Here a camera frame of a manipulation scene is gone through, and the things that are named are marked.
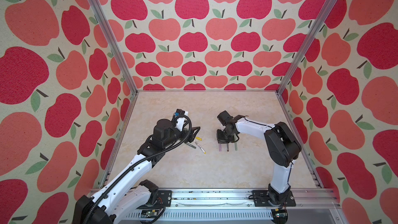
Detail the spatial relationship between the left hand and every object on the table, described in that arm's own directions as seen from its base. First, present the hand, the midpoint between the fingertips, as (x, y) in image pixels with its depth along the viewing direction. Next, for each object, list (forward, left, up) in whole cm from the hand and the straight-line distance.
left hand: (196, 126), depth 74 cm
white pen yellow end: (-1, -3, -23) cm, 23 cm away
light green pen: (+1, -24, -24) cm, 34 cm away
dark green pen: (+1, +4, -24) cm, 24 cm away
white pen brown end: (0, -19, -23) cm, 30 cm away
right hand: (+4, -15, -23) cm, 28 cm away
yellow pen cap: (+6, -2, -24) cm, 24 cm away
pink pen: (0, -14, -23) cm, 27 cm away
